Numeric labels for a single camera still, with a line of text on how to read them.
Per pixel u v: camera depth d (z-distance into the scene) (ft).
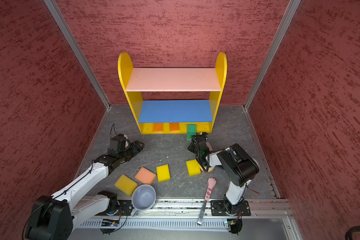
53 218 1.28
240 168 1.53
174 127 3.46
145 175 2.75
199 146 2.44
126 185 2.61
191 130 3.39
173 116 2.93
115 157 2.11
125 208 2.44
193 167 2.85
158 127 3.40
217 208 2.42
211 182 2.66
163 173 2.77
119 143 2.18
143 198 2.55
